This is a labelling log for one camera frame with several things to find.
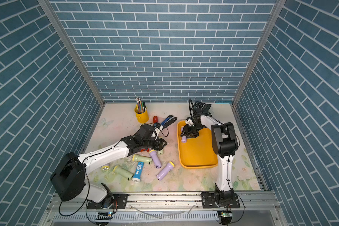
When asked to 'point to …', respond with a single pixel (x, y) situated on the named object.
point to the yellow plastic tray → (198, 151)
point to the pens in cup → (141, 107)
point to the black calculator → (202, 106)
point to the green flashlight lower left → (123, 172)
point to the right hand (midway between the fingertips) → (185, 136)
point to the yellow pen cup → (141, 117)
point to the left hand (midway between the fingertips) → (167, 143)
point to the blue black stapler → (168, 121)
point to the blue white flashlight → (138, 172)
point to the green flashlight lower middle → (136, 157)
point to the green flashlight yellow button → (160, 152)
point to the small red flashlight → (155, 119)
